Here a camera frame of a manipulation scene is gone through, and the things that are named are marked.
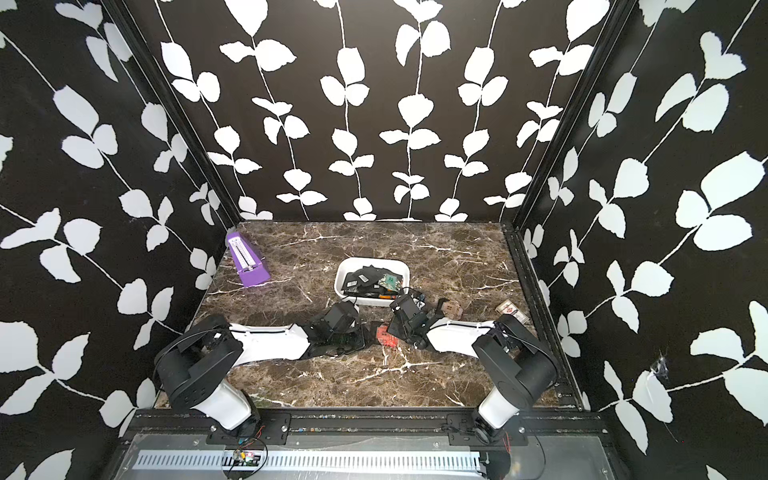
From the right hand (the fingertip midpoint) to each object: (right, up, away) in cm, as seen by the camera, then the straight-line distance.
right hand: (388, 321), depth 92 cm
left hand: (-3, -4, -5) cm, 7 cm away
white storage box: (-6, +12, +6) cm, 15 cm away
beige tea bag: (+21, +3, +4) cm, 21 cm away
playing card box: (+39, +4, +4) cm, 39 cm away
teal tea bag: (+1, +11, +8) cm, 14 cm away
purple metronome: (-47, +16, +6) cm, 50 cm away
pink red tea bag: (-1, -5, -2) cm, 5 cm away
